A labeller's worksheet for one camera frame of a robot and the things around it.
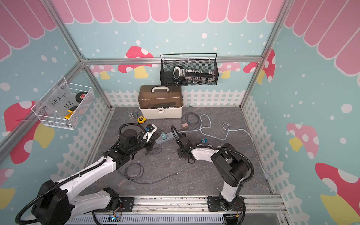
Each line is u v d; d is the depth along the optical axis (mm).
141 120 1088
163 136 943
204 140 990
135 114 1139
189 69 917
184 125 1059
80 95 796
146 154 883
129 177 844
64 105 694
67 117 626
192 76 880
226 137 1007
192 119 1125
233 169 468
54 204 395
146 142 636
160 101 1053
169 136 995
